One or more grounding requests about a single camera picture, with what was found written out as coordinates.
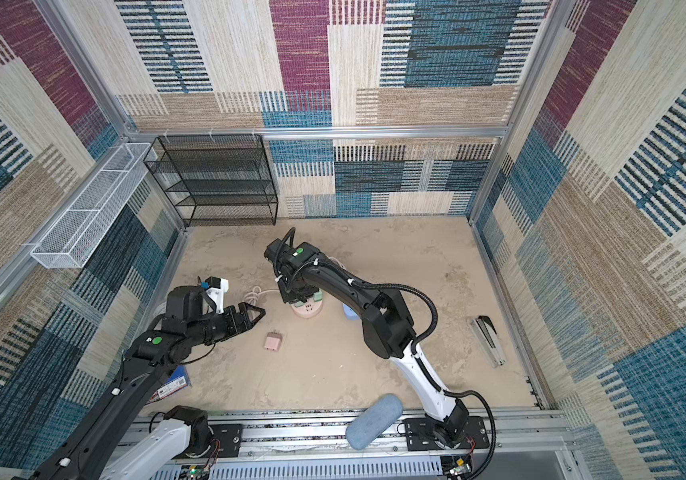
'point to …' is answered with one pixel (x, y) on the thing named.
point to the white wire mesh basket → (64, 244)
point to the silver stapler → (488, 338)
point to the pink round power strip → (309, 309)
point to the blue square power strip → (350, 313)
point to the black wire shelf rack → (214, 177)
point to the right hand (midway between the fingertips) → (299, 299)
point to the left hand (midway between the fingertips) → (256, 312)
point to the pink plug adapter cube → (273, 341)
